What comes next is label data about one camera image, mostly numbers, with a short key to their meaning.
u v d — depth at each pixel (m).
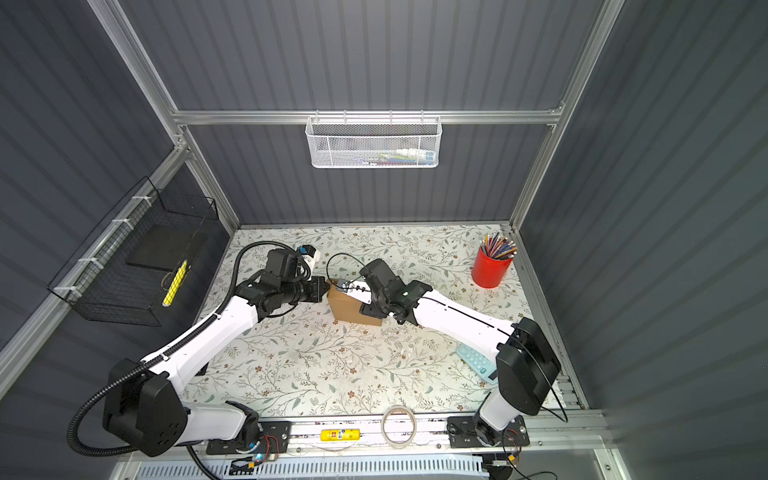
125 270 0.72
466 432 0.72
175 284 0.71
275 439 0.72
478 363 0.83
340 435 0.72
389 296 0.61
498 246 0.96
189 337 0.47
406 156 0.92
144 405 0.40
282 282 0.63
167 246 0.77
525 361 0.43
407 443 0.72
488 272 0.99
